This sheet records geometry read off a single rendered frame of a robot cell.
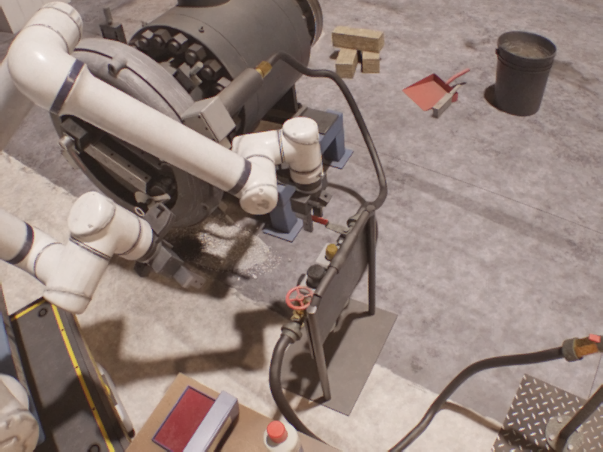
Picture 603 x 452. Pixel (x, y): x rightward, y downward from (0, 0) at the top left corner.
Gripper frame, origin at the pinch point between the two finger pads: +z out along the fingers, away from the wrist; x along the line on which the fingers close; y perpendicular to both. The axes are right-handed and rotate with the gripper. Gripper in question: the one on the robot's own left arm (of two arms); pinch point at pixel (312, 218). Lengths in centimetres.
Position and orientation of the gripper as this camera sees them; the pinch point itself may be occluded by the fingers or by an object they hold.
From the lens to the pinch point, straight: 146.2
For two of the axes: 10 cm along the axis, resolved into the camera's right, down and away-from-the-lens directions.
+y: 8.9, 2.7, -3.7
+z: 0.9, 6.9, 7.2
